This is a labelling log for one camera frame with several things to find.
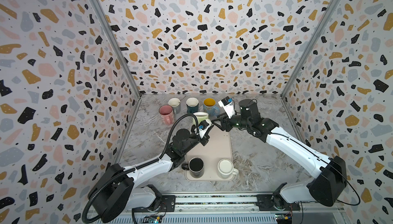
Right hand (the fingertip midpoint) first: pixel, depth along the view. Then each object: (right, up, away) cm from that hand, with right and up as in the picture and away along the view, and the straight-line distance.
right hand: (213, 116), depth 73 cm
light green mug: (-6, 0, +4) cm, 7 cm away
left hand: (-1, -3, +2) cm, 3 cm away
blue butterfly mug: (-1, +4, +27) cm, 28 cm away
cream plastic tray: (+3, -14, -4) cm, 15 cm away
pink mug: (-29, +1, +24) cm, 38 cm away
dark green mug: (-13, +6, +30) cm, 33 cm away
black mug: (-9, -25, +4) cm, 27 cm away
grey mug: (-25, +7, +33) cm, 42 cm away
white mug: (+7, -27, +5) cm, 28 cm away
